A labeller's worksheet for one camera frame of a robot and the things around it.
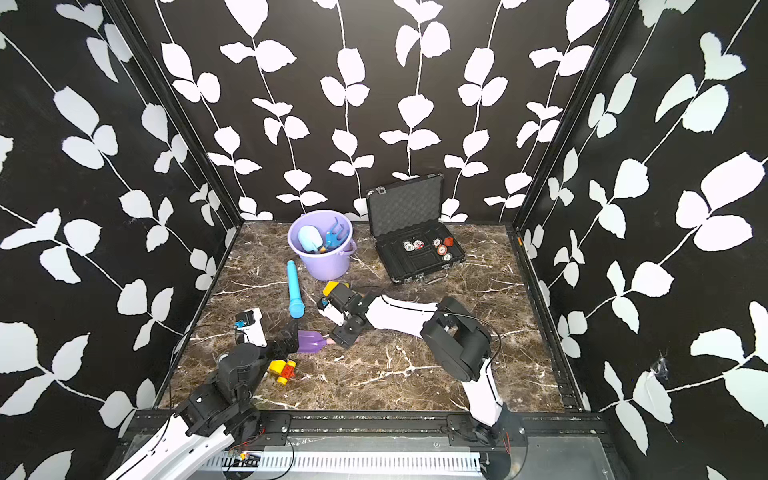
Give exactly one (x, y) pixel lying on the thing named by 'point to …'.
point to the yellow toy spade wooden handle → (329, 287)
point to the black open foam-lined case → (409, 210)
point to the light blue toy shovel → (310, 238)
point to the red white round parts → (442, 245)
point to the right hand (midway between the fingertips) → (340, 328)
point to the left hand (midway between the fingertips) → (285, 319)
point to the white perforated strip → (349, 461)
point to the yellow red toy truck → (285, 370)
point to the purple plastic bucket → (333, 264)
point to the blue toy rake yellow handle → (332, 240)
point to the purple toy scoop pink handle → (312, 341)
